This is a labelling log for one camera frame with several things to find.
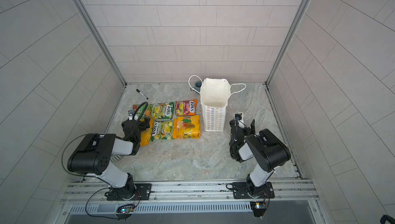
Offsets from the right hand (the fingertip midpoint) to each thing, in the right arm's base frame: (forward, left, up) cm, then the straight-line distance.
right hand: (245, 117), depth 90 cm
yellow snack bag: (-6, +58, -1) cm, 58 cm away
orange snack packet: (-3, +35, -1) cm, 35 cm away
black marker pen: (+29, +70, -3) cm, 76 cm away
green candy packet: (-3, +49, -3) cm, 50 cm away
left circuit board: (-39, +60, -2) cm, 72 cm away
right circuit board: (-42, +2, -10) cm, 43 cm away
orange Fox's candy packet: (+12, +36, -3) cm, 38 cm away
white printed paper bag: (+14, +17, +7) cm, 23 cm away
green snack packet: (+11, +50, -2) cm, 51 cm away
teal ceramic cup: (+31, +28, -2) cm, 41 cm away
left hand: (+7, +63, 0) cm, 63 cm away
